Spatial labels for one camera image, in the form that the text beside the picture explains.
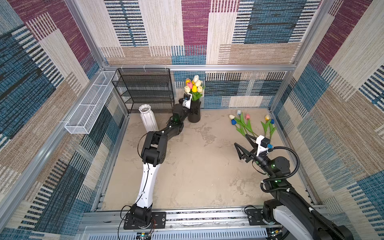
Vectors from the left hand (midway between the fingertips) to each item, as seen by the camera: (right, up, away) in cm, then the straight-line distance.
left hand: (194, 96), depth 99 cm
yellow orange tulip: (-4, +9, -5) cm, 11 cm away
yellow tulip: (0, 0, -5) cm, 5 cm away
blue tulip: (+29, -16, +12) cm, 35 cm away
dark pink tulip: (+40, -13, +16) cm, 45 cm away
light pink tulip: (+3, +3, -12) cm, 12 cm away
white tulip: (-4, +2, -11) cm, 12 cm away
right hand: (+22, -26, -26) cm, 42 cm away
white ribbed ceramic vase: (-28, -15, -6) cm, 32 cm away
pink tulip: (-3, +5, -9) cm, 11 cm away
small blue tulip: (+55, -20, +9) cm, 59 cm away
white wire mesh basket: (-52, -17, -29) cm, 62 cm away
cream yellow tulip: (+51, -20, +11) cm, 56 cm away
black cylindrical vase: (0, -12, +10) cm, 15 cm away
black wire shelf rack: (-38, +9, +7) cm, 40 cm away
